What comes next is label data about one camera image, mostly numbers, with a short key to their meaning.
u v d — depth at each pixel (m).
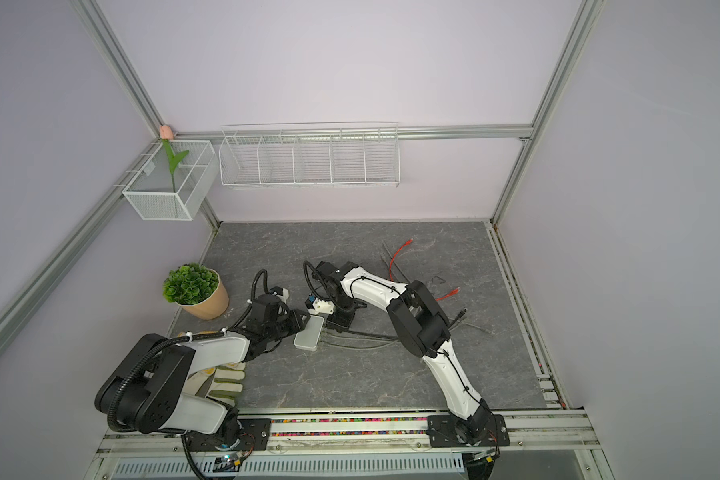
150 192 0.77
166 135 0.89
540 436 0.74
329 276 0.72
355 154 1.07
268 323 0.74
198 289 0.86
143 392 0.44
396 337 0.89
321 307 0.85
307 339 0.89
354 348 0.87
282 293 0.87
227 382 0.81
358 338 0.91
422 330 0.55
